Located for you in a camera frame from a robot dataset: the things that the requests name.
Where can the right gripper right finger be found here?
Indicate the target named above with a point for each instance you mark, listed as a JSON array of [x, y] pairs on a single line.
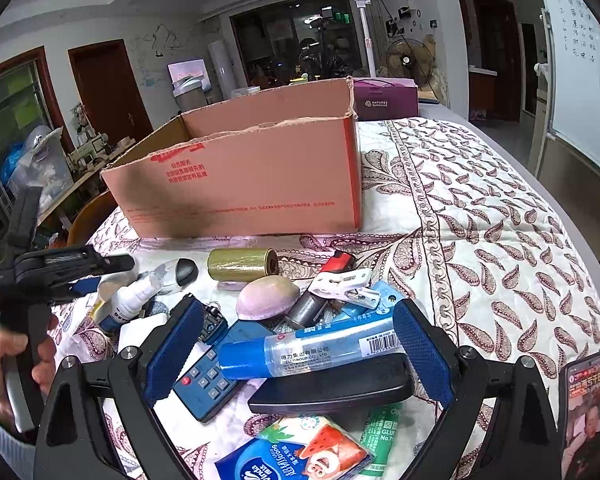
[[455, 377]]

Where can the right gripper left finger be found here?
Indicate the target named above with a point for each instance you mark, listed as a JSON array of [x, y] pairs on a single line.
[[140, 376]]

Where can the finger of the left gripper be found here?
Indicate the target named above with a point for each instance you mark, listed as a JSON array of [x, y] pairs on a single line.
[[77, 289]]

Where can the grey sleeve forearm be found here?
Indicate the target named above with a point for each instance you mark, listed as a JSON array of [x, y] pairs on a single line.
[[18, 455]]

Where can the person's left hand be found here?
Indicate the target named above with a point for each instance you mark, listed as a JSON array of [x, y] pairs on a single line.
[[43, 373]]

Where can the white spray bottle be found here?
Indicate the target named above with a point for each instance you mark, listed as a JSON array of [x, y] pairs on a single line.
[[121, 296]]

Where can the blue remote control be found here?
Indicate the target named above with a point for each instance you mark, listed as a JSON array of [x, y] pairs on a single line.
[[203, 388]]

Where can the wooden chair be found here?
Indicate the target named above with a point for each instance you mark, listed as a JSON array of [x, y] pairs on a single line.
[[90, 218]]

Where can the green glue packet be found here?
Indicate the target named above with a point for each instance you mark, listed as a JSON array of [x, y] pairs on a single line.
[[378, 436]]

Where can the black glasses case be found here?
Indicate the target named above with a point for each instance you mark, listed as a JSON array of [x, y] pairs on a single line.
[[365, 384]]

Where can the blue glue stick tube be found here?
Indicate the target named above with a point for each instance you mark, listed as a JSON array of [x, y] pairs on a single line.
[[312, 349]]

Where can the clear dome with black cap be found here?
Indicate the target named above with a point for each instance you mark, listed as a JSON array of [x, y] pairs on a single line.
[[176, 274]]

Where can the smartphone with lit screen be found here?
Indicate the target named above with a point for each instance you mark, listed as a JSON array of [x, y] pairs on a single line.
[[579, 415]]

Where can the white plastic clip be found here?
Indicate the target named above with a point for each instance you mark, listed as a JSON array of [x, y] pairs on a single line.
[[344, 286]]

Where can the gold tape roll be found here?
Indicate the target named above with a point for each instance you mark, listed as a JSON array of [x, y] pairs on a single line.
[[242, 264]]

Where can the blue tissue pack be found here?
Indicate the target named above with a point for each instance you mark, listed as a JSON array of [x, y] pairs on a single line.
[[260, 459]]

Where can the pale purple egg-shaped stone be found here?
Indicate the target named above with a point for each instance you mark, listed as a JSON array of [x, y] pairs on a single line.
[[266, 298]]

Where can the paisley quilted bedspread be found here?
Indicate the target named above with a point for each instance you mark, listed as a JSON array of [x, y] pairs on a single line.
[[449, 221]]

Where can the red lighter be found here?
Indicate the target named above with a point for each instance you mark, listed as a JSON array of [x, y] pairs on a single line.
[[338, 262]]

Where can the grey cylindrical battery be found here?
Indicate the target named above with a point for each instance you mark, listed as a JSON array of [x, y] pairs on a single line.
[[306, 311]]

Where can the dark red door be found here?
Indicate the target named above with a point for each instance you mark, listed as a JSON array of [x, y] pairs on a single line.
[[108, 90]]

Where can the white air conditioner tower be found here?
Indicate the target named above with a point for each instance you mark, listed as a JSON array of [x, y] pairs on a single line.
[[223, 67]]

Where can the purple box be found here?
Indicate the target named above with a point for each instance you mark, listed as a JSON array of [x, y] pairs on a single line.
[[385, 98]]

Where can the standing fan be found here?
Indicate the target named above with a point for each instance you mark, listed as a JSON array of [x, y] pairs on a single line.
[[412, 59]]

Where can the whiteboard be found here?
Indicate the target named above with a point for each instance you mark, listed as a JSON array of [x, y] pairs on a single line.
[[575, 41]]

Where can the picture frame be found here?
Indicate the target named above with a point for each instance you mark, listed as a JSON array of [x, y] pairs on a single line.
[[195, 68]]

